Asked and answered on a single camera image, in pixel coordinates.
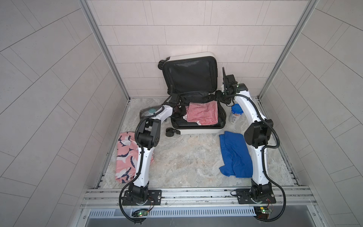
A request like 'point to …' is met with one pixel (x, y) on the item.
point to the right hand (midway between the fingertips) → (215, 98)
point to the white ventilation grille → (127, 213)
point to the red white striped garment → (204, 113)
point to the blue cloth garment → (237, 158)
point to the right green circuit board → (265, 210)
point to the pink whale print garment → (127, 155)
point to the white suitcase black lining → (193, 77)
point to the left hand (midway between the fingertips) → (188, 109)
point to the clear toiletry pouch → (149, 110)
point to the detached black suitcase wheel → (170, 132)
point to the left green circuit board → (140, 213)
